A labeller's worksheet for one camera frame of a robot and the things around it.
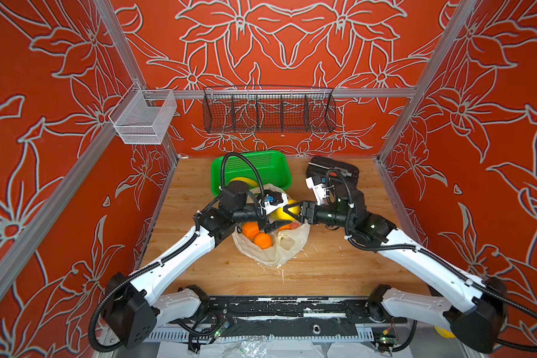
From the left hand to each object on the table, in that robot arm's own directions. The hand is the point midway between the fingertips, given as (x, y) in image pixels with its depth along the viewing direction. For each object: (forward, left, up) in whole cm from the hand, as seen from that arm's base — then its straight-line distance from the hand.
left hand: (286, 205), depth 69 cm
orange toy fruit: (-6, 0, -2) cm, 7 cm away
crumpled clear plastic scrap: (-35, +10, -27) cm, 45 cm away
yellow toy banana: (+30, +19, -24) cm, 43 cm away
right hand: (-3, 0, +1) cm, 3 cm away
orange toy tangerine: (-2, +7, -23) cm, 24 cm away
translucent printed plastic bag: (-4, -1, -20) cm, 20 cm away
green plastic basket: (+40, +6, -25) cm, 47 cm away
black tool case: (+29, -26, -20) cm, 44 cm away
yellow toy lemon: (-4, +2, +1) cm, 5 cm away
